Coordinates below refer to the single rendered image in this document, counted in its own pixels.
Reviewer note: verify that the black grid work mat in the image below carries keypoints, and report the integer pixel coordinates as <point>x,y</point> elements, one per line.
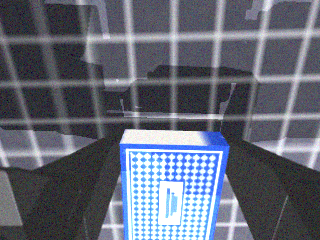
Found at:
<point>75,71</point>

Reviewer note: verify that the blue rectangular card box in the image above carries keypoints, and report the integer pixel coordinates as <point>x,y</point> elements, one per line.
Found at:
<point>171,183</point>

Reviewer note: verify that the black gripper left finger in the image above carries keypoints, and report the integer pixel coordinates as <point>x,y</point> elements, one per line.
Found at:
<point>69,204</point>

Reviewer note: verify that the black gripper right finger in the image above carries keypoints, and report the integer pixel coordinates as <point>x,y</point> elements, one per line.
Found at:
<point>279,198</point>

